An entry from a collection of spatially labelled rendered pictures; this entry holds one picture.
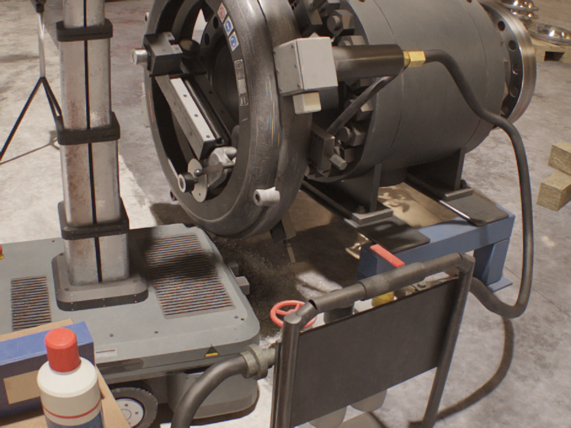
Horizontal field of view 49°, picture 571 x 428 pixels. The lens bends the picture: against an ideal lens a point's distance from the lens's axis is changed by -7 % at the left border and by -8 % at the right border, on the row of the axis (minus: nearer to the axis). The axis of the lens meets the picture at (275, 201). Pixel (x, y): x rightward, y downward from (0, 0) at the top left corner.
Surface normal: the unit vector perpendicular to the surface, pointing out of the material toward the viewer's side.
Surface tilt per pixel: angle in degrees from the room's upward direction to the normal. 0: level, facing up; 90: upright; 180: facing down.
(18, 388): 103
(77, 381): 42
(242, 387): 90
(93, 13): 90
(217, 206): 90
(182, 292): 0
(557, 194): 90
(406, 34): 52
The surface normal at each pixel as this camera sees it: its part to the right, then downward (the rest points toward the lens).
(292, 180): 0.47, 0.61
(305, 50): 0.50, 0.02
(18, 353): 0.16, -0.79
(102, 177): 0.34, 0.43
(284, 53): -0.85, 0.19
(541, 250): 0.05, -0.90
